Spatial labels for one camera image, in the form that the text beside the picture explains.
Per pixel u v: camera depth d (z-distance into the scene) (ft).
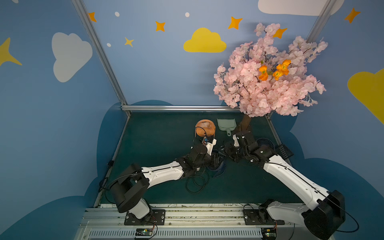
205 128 3.37
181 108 4.58
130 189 1.43
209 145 2.40
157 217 2.45
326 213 1.25
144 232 2.35
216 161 2.34
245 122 3.31
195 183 2.76
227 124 3.71
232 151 2.29
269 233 2.36
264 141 3.05
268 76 2.27
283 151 3.30
